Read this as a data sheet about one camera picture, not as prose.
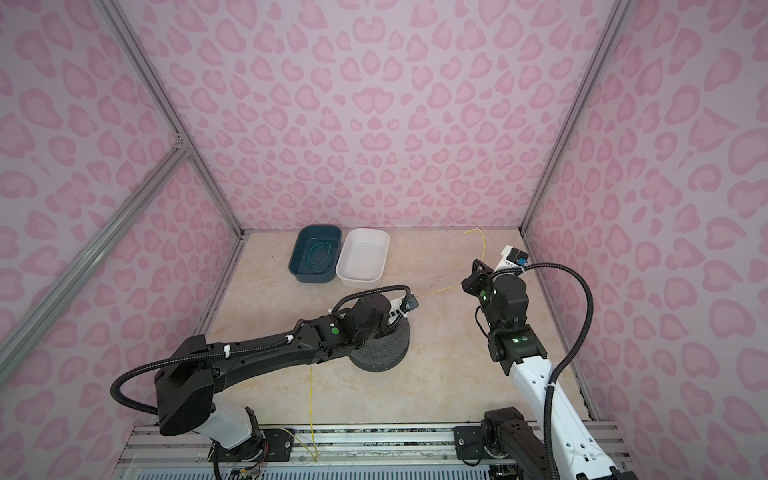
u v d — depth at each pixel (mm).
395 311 660
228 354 451
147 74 775
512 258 621
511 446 591
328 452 718
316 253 1130
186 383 420
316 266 1070
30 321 533
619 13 691
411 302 666
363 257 1103
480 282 652
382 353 819
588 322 536
